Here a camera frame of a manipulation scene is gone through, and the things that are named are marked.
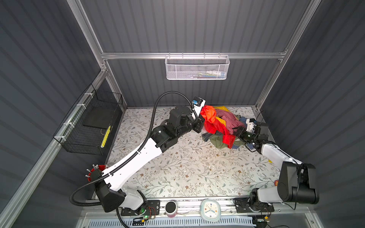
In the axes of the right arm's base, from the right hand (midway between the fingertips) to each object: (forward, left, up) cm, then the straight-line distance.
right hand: (236, 131), depth 89 cm
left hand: (-8, +23, +26) cm, 35 cm away
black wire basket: (-9, +83, +17) cm, 86 cm away
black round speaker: (-42, +39, -6) cm, 58 cm away
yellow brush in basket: (-14, +71, +17) cm, 74 cm away
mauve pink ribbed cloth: (+6, +3, +4) cm, 8 cm away
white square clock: (-42, +19, -9) cm, 47 cm away
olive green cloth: (-2, +11, -10) cm, 15 cm away
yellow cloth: (+18, +6, +3) cm, 19 cm away
